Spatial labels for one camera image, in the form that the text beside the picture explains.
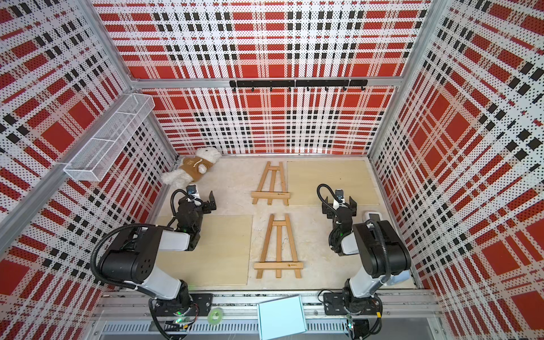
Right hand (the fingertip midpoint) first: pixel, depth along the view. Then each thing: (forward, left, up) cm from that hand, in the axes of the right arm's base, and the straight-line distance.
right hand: (341, 196), depth 93 cm
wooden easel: (-28, +28, -4) cm, 40 cm away
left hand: (+2, +61, +2) cm, 62 cm away
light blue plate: (-44, +27, -4) cm, 52 cm away
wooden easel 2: (+9, +32, -10) cm, 35 cm away
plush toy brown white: (+18, +72, +1) cm, 74 cm away
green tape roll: (-44, +51, -7) cm, 68 cm away
